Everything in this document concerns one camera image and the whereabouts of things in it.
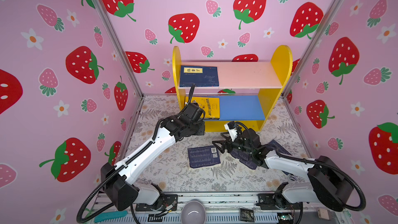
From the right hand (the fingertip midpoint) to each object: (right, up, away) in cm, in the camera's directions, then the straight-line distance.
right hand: (216, 138), depth 80 cm
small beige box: (+48, -33, -10) cm, 59 cm away
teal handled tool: (-50, -34, -9) cm, 62 cm away
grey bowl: (-11, -33, -9) cm, 36 cm away
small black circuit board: (+13, -33, -11) cm, 37 cm away
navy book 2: (+39, -8, +13) cm, 42 cm away
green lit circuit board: (+31, -35, -9) cm, 48 cm away
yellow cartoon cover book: (-3, +18, +11) cm, 21 cm away
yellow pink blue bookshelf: (+14, +25, +32) cm, 43 cm away
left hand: (-7, +6, -4) cm, 10 cm away
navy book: (-7, -12, +9) cm, 17 cm away
